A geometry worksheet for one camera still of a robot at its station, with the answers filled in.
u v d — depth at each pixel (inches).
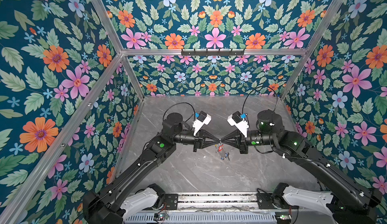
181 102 19.0
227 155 34.9
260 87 46.2
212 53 36.1
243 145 19.7
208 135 22.6
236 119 19.7
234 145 22.2
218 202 29.5
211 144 23.0
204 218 28.9
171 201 29.0
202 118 21.2
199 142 20.9
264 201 28.9
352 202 14.9
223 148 23.3
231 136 22.3
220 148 24.6
